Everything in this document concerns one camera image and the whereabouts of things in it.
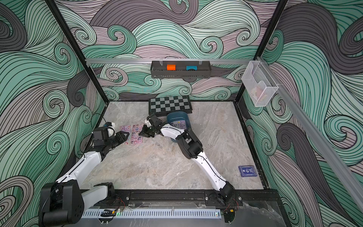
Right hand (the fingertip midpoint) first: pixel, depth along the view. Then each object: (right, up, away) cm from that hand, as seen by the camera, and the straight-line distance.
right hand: (140, 133), depth 100 cm
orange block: (+23, +46, -7) cm, 52 cm away
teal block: (+34, +46, -5) cm, 58 cm away
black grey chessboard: (+13, +20, +11) cm, 26 cm away
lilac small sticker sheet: (+28, +7, +4) cm, 29 cm away
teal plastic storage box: (+27, +13, +7) cm, 31 cm away
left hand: (-5, +3, -13) cm, 14 cm away
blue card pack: (+68, -19, -18) cm, 73 cm away
